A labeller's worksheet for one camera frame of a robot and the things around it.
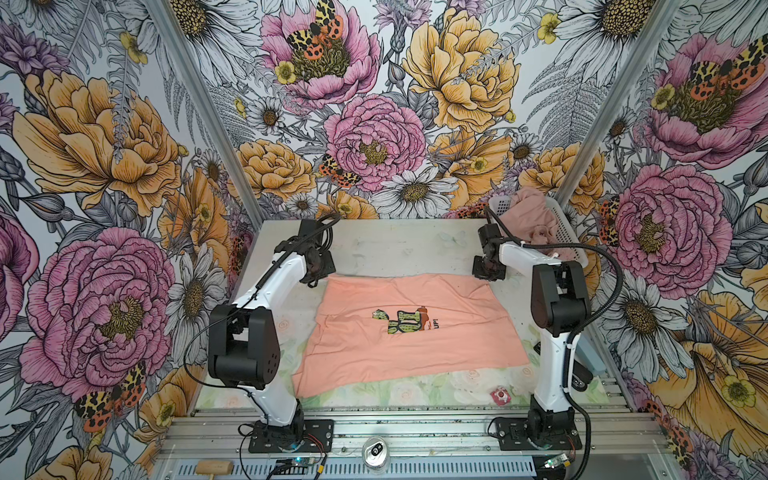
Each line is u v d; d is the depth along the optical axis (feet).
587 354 2.73
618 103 2.87
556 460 2.35
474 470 2.55
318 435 2.44
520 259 2.25
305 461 2.33
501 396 2.49
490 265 2.99
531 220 3.79
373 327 3.08
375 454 1.98
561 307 1.89
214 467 2.25
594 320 1.80
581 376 2.62
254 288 1.70
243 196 3.70
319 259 2.46
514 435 2.42
